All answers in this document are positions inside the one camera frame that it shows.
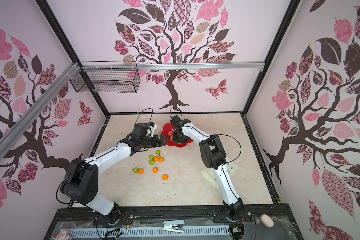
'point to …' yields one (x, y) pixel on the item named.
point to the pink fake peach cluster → (171, 138)
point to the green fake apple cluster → (151, 159)
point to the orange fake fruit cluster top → (160, 159)
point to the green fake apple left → (135, 170)
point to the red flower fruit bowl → (168, 126)
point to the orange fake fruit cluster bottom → (155, 170)
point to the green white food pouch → (208, 173)
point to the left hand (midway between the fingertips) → (164, 142)
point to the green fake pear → (158, 152)
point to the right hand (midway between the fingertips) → (178, 139)
